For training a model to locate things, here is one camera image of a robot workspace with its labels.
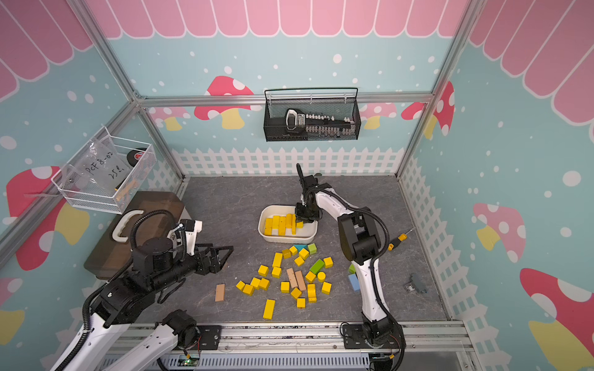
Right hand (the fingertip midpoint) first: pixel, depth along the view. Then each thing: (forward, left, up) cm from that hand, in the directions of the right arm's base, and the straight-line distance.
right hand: (298, 219), depth 100 cm
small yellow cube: (-19, -12, -2) cm, 22 cm away
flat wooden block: (-30, +28, -3) cm, 41 cm away
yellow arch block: (-30, -5, -3) cm, 31 cm away
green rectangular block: (-22, -21, -2) cm, 30 cm away
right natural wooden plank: (-25, -1, -2) cm, 26 cm away
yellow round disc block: (-25, -9, -1) cm, 27 cm away
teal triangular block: (-13, -1, -1) cm, 13 cm away
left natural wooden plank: (-25, +2, -2) cm, 25 cm away
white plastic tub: (-6, -4, -3) cm, 7 cm away
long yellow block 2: (-4, +7, -3) cm, 9 cm away
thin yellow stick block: (-2, +2, -1) cm, 3 cm away
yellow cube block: (-22, +13, -2) cm, 26 cm away
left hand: (-26, +21, +21) cm, 39 cm away
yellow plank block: (0, +10, -2) cm, 10 cm away
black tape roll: (+7, +56, +31) cm, 65 cm away
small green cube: (-14, -6, -1) cm, 15 cm away
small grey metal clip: (-27, -44, -3) cm, 52 cm away
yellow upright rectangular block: (-17, +8, -3) cm, 19 cm away
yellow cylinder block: (0, +4, -1) cm, 4 cm away
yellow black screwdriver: (-8, -43, -2) cm, 44 cm away
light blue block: (-26, -21, -4) cm, 34 cm away
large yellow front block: (-36, +10, -3) cm, 37 cm away
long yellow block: (-2, +13, -2) cm, 13 cm away
